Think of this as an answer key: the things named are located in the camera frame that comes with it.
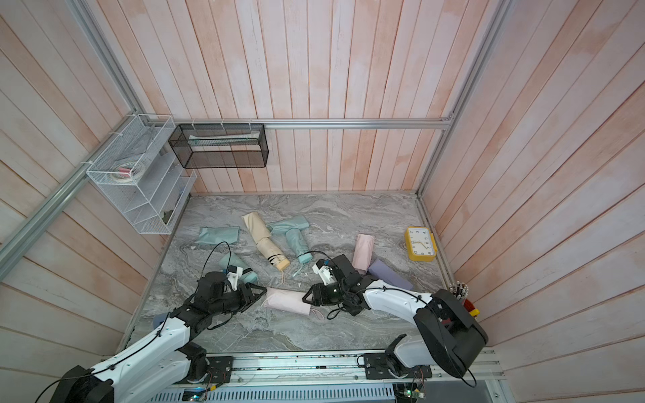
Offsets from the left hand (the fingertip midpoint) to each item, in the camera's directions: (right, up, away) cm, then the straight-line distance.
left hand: (263, 296), depth 82 cm
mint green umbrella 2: (-8, +5, +8) cm, 12 cm away
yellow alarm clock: (+60, +16, +18) cm, 65 cm away
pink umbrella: (+8, -2, +2) cm, 9 cm away
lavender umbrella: (+42, +6, +11) cm, 44 cm away
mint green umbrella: (+10, +15, +16) cm, 24 cm away
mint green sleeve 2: (+3, +22, +23) cm, 32 cm away
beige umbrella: (+1, +12, +13) cm, 18 cm away
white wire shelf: (-37, +37, -5) cm, 52 cm away
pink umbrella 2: (+36, +12, +14) cm, 41 cm away
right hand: (+15, -1, +1) cm, 15 cm away
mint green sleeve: (-25, +19, +22) cm, 38 cm away
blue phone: (-36, -8, +1) cm, 37 cm away
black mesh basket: (-23, +57, +22) cm, 65 cm away
